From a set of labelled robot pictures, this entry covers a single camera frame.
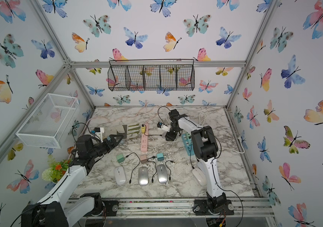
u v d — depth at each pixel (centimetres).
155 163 89
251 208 75
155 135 102
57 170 68
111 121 112
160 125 93
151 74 98
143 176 83
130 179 83
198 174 84
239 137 105
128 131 104
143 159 89
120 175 83
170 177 84
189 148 93
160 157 91
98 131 75
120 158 91
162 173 84
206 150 60
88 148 64
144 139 98
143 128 98
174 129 88
